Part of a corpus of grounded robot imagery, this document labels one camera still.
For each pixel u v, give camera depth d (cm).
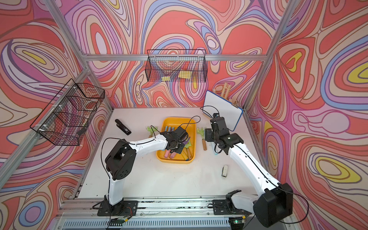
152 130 103
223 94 92
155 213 72
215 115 70
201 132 103
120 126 104
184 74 91
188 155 91
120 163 50
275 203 38
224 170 84
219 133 58
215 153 67
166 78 82
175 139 70
